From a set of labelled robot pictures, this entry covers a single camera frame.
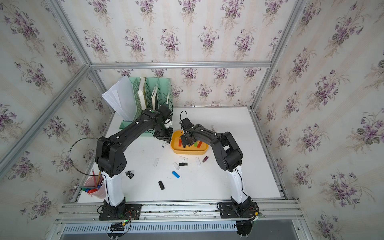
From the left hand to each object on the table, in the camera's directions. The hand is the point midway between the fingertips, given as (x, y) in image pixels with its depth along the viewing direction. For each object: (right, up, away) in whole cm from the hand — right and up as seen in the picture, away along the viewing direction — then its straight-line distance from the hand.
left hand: (171, 140), depth 87 cm
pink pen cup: (-38, -22, -12) cm, 45 cm away
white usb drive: (+2, -16, +1) cm, 16 cm away
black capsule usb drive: (-5, -25, -5) cm, 26 cm away
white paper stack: (-34, +27, +9) cm, 44 cm away
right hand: (+9, -2, +13) cm, 16 cm away
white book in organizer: (-20, +29, +6) cm, 36 cm away
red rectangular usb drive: (+4, -3, +12) cm, 13 cm away
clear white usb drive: (-10, -14, +3) cm, 18 cm away
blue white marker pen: (-7, -4, +10) cm, 13 cm away
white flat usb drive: (+16, -14, +4) cm, 21 cm away
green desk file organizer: (-19, +32, +20) cm, 42 cm away
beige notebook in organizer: (-14, +27, +11) cm, 33 cm away
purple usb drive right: (+21, -13, +5) cm, 25 cm away
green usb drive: (+14, -4, +11) cm, 18 cm away
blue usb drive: (+4, -21, -3) cm, 21 cm away
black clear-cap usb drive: (+7, -15, +3) cm, 17 cm away
